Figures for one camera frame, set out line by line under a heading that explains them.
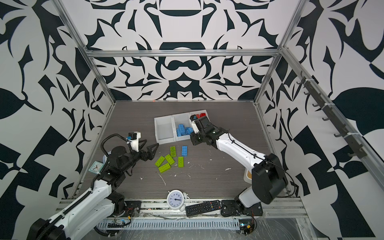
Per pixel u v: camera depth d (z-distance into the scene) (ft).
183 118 3.36
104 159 2.87
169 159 2.93
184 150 3.07
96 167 2.80
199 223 2.34
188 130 3.20
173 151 3.03
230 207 2.44
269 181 1.41
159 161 2.93
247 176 2.60
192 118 2.49
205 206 2.44
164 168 2.85
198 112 3.43
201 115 3.44
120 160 1.99
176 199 2.45
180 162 2.96
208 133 2.09
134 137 2.25
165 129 3.26
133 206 2.44
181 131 3.21
